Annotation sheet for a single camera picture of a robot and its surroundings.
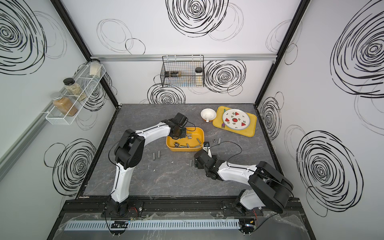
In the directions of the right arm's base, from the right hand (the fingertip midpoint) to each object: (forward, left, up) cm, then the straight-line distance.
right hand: (202, 158), depth 89 cm
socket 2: (-2, +7, -2) cm, 8 cm away
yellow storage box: (+13, +6, -3) cm, 15 cm away
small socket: (+14, -8, -2) cm, 16 cm away
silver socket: (+3, +27, -2) cm, 28 cm away
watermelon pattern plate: (+34, -26, -3) cm, 42 cm away
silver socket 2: (+13, +3, -2) cm, 14 cm away
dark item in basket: (+42, +21, +30) cm, 56 cm away
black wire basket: (+47, +14, +30) cm, 57 cm away
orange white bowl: (+36, -4, -1) cm, 36 cm away
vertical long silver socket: (+1, +30, -1) cm, 30 cm away
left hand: (+18, +14, 0) cm, 22 cm away
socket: (+14, -12, -2) cm, 19 cm away
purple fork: (+27, -15, -3) cm, 31 cm away
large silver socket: (+9, +17, -1) cm, 19 cm away
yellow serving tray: (+23, -33, -3) cm, 40 cm away
